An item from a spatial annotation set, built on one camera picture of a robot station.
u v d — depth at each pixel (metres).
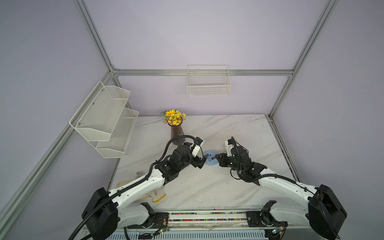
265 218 0.65
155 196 0.80
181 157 0.58
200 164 0.70
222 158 0.72
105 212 0.40
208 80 0.95
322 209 0.41
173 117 0.86
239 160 0.61
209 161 0.91
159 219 0.73
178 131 0.95
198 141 0.66
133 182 0.48
